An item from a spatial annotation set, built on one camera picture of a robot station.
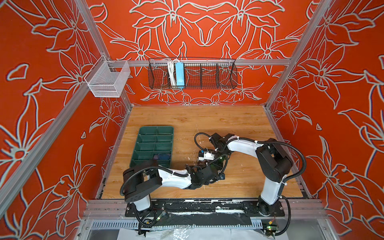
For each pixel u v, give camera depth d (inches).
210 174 25.1
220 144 27.1
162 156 33.5
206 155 31.3
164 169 19.2
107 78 36.5
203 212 28.6
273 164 19.0
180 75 35.2
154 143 36.0
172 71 35.3
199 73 37.4
